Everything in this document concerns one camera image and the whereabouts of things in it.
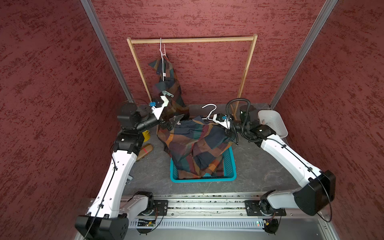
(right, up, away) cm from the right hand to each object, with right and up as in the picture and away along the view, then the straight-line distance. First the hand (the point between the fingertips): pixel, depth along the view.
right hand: (214, 124), depth 75 cm
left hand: (-19, +7, -12) cm, 23 cm away
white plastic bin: (+50, +3, +38) cm, 63 cm away
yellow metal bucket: (-42, -7, +20) cm, 47 cm away
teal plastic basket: (+9, -26, +6) cm, 28 cm away
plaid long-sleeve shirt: (-9, -11, 0) cm, 14 cm away
